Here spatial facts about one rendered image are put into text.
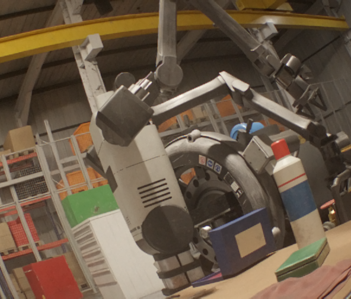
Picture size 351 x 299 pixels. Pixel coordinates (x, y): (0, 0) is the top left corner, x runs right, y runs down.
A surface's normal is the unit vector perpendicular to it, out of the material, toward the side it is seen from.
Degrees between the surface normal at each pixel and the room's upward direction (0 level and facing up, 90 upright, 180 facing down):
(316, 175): 93
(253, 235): 96
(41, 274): 90
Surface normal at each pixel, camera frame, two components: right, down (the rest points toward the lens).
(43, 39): 0.50, -0.34
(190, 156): -0.73, 0.18
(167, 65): 0.22, -0.26
